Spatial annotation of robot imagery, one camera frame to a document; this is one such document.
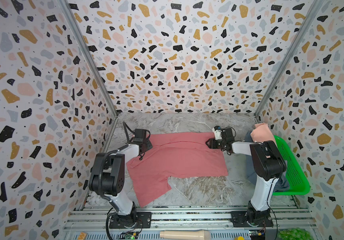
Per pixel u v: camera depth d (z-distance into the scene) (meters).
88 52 0.85
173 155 0.98
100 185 0.41
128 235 0.70
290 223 0.75
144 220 0.73
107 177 0.47
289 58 0.89
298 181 0.83
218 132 0.95
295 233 0.66
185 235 0.67
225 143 0.82
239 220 0.73
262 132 0.91
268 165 0.52
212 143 0.92
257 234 0.72
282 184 0.78
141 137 0.78
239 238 0.65
